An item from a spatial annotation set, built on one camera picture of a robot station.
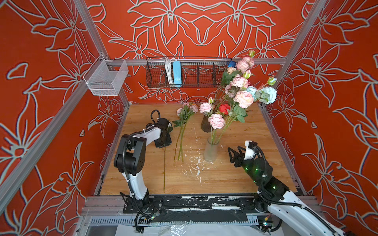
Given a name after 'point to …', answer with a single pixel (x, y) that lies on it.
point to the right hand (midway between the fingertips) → (231, 147)
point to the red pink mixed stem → (216, 120)
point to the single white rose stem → (170, 130)
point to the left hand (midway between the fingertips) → (166, 143)
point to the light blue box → (177, 82)
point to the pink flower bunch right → (183, 113)
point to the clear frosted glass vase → (211, 148)
